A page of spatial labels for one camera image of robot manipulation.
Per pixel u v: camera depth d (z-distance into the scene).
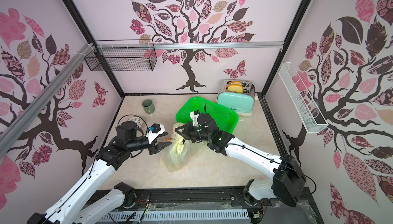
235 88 0.98
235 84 1.00
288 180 0.40
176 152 0.67
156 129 0.58
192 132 0.63
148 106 1.04
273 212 0.71
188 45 0.92
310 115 0.75
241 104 0.99
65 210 0.40
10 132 0.50
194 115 0.70
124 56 1.37
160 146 0.63
